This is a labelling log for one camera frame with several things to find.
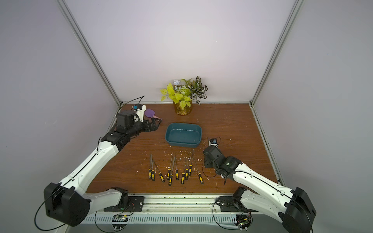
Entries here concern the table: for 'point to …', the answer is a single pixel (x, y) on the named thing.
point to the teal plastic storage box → (183, 135)
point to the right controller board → (243, 221)
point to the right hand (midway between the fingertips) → (208, 154)
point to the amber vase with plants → (183, 93)
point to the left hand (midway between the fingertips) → (156, 119)
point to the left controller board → (119, 222)
